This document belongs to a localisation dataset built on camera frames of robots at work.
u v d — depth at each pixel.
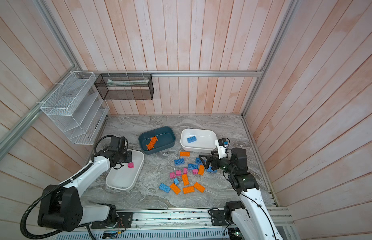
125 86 1.03
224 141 0.65
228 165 0.62
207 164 0.66
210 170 0.66
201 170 0.90
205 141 1.04
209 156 0.65
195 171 0.88
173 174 0.87
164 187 0.84
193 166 0.90
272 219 0.44
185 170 0.88
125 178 0.86
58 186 0.44
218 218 0.73
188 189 0.84
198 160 0.94
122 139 0.72
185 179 0.87
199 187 0.84
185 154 0.98
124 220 0.74
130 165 0.90
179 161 0.93
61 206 0.41
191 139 1.04
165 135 1.07
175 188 0.84
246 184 0.52
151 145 1.00
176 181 0.84
